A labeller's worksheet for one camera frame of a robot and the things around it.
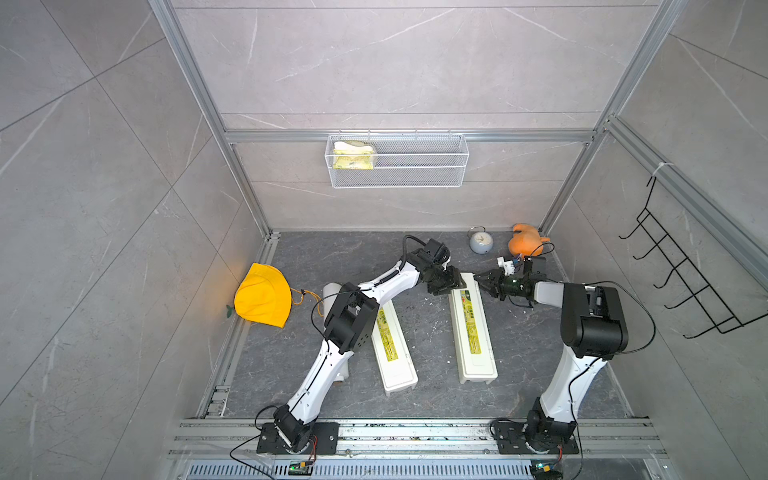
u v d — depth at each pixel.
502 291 0.90
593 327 0.54
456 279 0.87
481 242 1.12
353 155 0.88
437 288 0.88
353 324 0.60
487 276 0.92
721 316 0.59
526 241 1.05
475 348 0.80
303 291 1.01
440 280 0.86
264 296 1.01
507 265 0.95
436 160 1.00
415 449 0.73
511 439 0.73
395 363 0.78
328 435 0.73
